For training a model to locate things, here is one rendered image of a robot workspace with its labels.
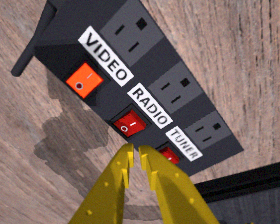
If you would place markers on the black power strip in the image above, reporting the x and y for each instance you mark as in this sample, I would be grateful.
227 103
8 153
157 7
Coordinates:
113 55

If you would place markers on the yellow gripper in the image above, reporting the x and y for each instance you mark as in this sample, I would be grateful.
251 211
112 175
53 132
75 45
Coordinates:
179 200

